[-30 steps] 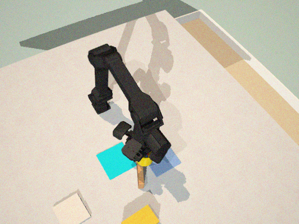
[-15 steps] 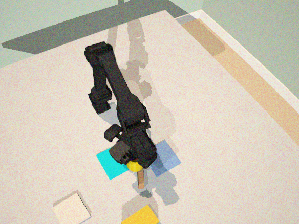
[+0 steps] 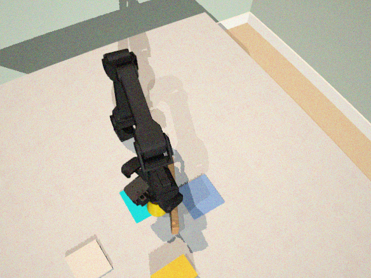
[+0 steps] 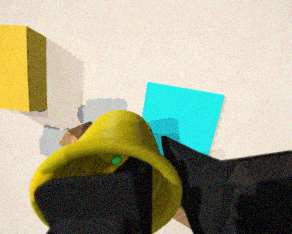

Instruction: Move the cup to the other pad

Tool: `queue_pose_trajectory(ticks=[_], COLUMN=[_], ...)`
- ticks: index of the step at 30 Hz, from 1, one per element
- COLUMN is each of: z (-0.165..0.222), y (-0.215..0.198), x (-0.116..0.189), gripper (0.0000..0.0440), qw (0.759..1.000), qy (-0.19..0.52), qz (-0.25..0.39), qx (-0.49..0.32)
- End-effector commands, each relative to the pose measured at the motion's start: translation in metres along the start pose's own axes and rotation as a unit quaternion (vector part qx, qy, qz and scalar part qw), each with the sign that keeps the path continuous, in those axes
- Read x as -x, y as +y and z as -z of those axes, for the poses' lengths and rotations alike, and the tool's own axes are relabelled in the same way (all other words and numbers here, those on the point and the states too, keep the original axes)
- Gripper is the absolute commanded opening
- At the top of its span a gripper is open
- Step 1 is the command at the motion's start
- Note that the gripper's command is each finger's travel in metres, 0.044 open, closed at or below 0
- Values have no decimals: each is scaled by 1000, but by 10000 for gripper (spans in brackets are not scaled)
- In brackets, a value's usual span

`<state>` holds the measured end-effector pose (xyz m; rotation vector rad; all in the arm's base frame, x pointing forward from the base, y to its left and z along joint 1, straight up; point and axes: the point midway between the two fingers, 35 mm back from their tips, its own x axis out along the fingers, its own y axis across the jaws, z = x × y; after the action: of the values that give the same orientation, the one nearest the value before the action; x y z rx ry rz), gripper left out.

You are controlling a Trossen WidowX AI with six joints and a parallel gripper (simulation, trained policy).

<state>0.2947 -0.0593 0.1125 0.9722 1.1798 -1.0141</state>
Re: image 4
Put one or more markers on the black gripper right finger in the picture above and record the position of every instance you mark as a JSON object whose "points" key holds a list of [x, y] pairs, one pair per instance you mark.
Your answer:
{"points": [[208, 183]]}

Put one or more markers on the yellow cup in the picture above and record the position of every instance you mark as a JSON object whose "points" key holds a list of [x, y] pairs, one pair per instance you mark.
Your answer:
{"points": [[123, 133]]}

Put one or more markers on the yellow flat block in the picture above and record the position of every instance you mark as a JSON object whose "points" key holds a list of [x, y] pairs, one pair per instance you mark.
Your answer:
{"points": [[23, 74]]}

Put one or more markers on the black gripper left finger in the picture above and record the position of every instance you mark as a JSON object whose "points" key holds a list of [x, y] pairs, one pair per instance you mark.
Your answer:
{"points": [[127, 191]]}

